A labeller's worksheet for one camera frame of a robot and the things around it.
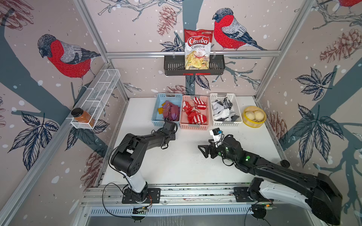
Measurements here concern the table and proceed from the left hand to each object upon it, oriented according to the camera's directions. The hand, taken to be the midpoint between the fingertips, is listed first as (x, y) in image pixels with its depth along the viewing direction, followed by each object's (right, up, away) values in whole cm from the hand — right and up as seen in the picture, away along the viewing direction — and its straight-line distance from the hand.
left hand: (172, 130), depth 98 cm
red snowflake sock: (+10, +17, +10) cm, 22 cm away
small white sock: (+45, +12, +9) cm, 48 cm away
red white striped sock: (+20, +19, +12) cm, 30 cm away
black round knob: (+69, -17, -16) cm, 73 cm away
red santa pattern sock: (+17, +9, +6) cm, 20 cm away
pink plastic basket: (+8, +5, +3) cm, 10 cm away
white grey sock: (+34, +17, +10) cm, 40 cm away
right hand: (+20, -4, -20) cm, 28 cm away
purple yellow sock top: (-2, +13, +6) cm, 15 cm away
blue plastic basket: (-12, +7, +6) cm, 15 cm away
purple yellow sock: (-7, +15, +12) cm, 20 cm away
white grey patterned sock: (+43, +20, +13) cm, 49 cm away
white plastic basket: (+38, +14, 0) cm, 40 cm away
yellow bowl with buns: (+60, +10, +3) cm, 61 cm away
